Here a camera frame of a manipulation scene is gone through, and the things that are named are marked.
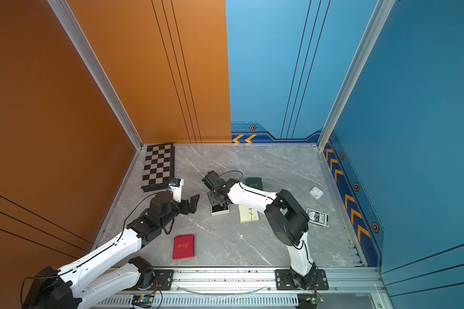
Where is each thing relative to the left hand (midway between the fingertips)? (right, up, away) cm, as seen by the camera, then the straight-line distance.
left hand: (191, 191), depth 83 cm
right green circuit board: (+46, -38, -13) cm, 61 cm away
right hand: (+10, -4, +9) cm, 14 cm away
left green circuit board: (-15, -39, -11) cm, 44 cm away
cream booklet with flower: (+25, -12, +7) cm, 28 cm away
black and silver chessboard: (-23, +10, +23) cm, 34 cm away
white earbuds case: (+60, -3, +14) cm, 62 cm away
